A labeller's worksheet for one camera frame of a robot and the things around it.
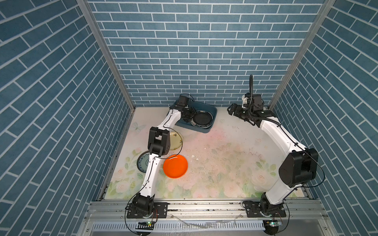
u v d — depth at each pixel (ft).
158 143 2.22
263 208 2.20
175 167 2.84
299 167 1.49
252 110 2.17
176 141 3.27
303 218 2.38
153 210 2.37
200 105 3.82
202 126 3.45
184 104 2.91
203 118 3.57
